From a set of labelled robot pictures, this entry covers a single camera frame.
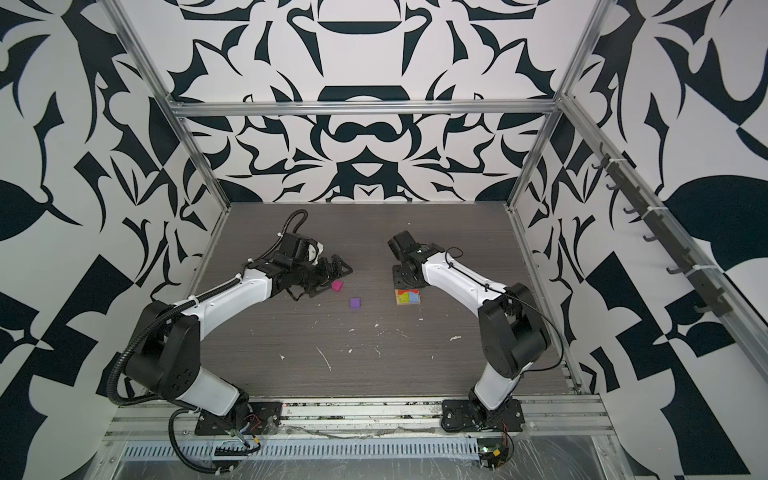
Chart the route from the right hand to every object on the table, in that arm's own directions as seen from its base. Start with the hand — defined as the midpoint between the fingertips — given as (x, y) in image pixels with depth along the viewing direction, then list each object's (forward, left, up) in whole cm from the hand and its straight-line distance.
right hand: (407, 277), depth 90 cm
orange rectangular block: (-4, -2, -6) cm, 7 cm away
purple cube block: (-4, +16, -8) cm, 18 cm away
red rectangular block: (-1, +1, -6) cm, 7 cm away
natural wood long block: (-5, 0, -8) cm, 9 cm away
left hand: (0, +17, +5) cm, 18 cm away
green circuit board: (-42, -19, -10) cm, 47 cm away
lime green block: (-4, +1, -6) cm, 7 cm away
